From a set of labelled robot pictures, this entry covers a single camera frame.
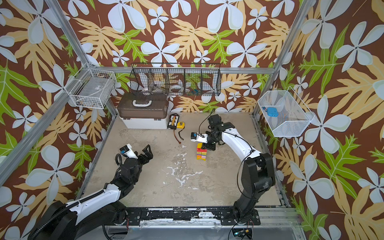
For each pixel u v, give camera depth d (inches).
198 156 35.7
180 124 43.8
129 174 24.8
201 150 33.9
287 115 32.4
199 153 35.0
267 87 40.4
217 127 25.1
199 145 33.9
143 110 36.8
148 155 30.2
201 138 29.5
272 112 33.9
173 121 44.9
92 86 34.0
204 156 35.8
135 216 29.0
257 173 18.3
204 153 35.0
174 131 42.6
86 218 18.9
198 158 37.3
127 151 28.1
